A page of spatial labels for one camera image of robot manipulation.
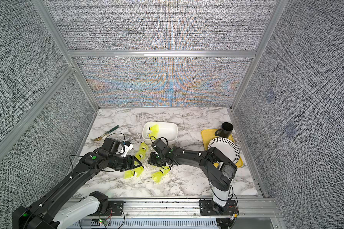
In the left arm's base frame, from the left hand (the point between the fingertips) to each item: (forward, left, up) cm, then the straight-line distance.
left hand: (140, 164), depth 74 cm
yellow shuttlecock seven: (-2, -8, -13) cm, 16 cm away
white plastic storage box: (+30, -15, -13) cm, 36 cm away
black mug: (+23, -53, -6) cm, 59 cm away
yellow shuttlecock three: (+19, +2, -13) cm, 23 cm away
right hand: (+6, -2, -8) cm, 10 cm away
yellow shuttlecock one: (+32, -6, -11) cm, 34 cm away
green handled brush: (+26, +33, -13) cm, 44 cm away
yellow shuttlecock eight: (-1, +8, -10) cm, 13 cm away
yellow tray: (+26, -44, -15) cm, 53 cm away
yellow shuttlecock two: (+27, -5, -13) cm, 31 cm away
